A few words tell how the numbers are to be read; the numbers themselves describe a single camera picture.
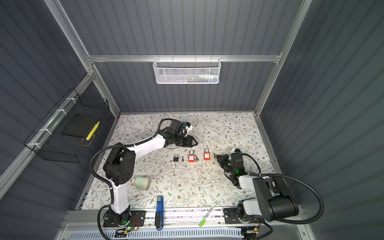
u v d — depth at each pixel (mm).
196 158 940
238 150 851
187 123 860
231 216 736
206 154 955
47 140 632
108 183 533
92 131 732
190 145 823
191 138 831
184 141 823
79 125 750
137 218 723
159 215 733
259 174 769
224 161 812
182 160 942
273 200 439
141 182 767
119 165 521
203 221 724
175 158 944
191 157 937
